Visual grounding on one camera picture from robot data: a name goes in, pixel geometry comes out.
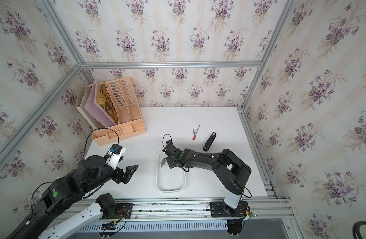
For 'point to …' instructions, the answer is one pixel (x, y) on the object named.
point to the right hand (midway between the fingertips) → (173, 159)
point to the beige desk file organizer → (130, 124)
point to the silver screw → (193, 130)
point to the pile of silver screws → (163, 161)
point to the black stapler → (209, 142)
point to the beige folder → (80, 106)
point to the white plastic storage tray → (169, 179)
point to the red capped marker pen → (195, 135)
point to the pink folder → (93, 110)
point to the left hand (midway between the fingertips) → (132, 164)
